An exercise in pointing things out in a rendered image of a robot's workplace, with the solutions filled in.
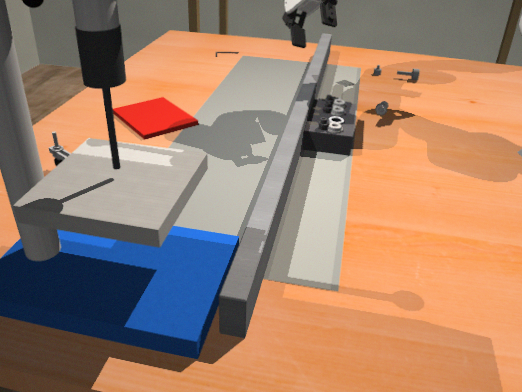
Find grey toggle clamp with red handle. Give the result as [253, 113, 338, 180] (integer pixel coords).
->
[49, 131, 71, 166]

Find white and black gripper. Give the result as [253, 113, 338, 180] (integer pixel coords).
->
[282, 0, 337, 48]

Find long grey square bar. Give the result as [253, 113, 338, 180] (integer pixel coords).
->
[219, 33, 332, 338]

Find red flat square plate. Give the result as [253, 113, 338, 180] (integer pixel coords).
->
[113, 97, 198, 140]

